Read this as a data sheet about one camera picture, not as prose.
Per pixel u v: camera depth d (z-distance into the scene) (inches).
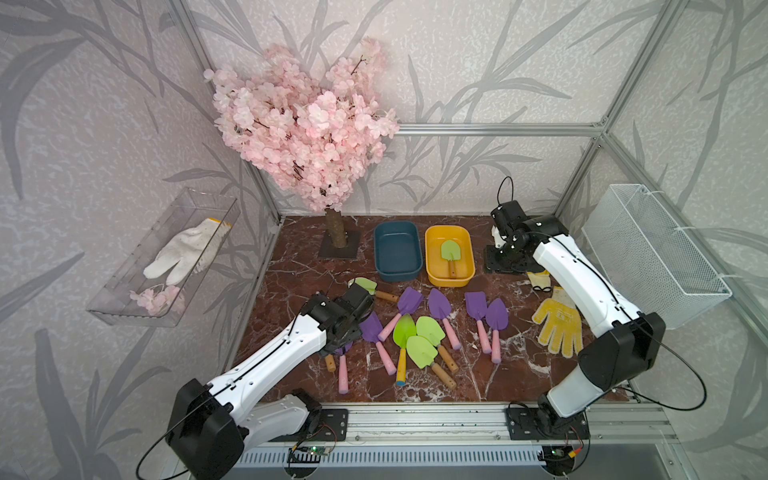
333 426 28.6
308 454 28.3
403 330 35.0
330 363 31.9
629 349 16.7
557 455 29.3
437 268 40.9
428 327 35.0
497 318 36.0
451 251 42.6
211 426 14.7
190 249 26.8
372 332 35.2
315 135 27.6
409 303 37.8
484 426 29.6
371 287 39.0
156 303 23.2
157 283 23.9
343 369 32.0
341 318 21.6
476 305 37.0
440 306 37.5
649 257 25.7
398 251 42.6
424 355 33.4
